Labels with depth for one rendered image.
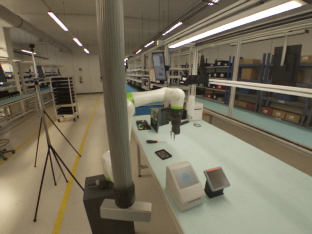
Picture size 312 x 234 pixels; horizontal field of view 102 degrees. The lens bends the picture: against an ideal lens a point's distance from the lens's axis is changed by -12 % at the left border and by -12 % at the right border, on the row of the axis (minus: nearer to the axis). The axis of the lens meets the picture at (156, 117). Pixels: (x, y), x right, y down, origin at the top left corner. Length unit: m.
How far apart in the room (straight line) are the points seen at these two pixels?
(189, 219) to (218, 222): 0.12
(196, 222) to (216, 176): 0.23
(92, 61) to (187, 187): 12.29
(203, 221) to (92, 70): 12.36
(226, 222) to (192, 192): 0.18
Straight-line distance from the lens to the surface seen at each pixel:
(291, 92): 1.15
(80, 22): 6.78
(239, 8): 0.95
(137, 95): 0.97
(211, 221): 0.74
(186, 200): 0.70
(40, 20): 7.12
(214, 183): 0.77
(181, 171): 0.73
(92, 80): 12.63
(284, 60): 2.58
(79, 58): 12.78
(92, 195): 1.15
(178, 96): 1.01
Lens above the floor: 1.58
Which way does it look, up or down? 17 degrees down
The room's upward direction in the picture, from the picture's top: straight up
